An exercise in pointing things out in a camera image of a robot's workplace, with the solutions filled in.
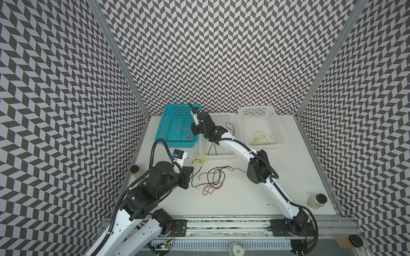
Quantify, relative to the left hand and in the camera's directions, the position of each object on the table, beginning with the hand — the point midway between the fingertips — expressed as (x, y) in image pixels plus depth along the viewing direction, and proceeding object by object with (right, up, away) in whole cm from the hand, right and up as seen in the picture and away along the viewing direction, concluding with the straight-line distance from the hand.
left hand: (194, 169), depth 67 cm
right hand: (-3, +23, +28) cm, 36 cm away
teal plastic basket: (-19, +19, +45) cm, 52 cm away
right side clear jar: (+57, -17, +6) cm, 60 cm away
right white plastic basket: (+42, +18, +45) cm, 65 cm away
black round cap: (+65, -28, -4) cm, 71 cm away
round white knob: (+16, -29, -8) cm, 34 cm away
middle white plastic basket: (+19, +23, +42) cm, 51 cm away
